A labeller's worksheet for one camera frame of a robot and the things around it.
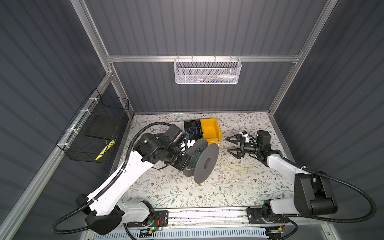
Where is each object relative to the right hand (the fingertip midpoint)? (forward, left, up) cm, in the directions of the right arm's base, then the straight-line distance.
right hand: (228, 146), depth 81 cm
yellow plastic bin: (+24, +7, -15) cm, 29 cm away
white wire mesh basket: (+71, +11, +4) cm, 72 cm away
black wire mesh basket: (+3, +69, +13) cm, 71 cm away
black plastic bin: (+29, +24, -13) cm, 40 cm away
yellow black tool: (-7, +60, +11) cm, 61 cm away
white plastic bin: (+25, +30, -10) cm, 41 cm away
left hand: (-15, +21, +10) cm, 28 cm away
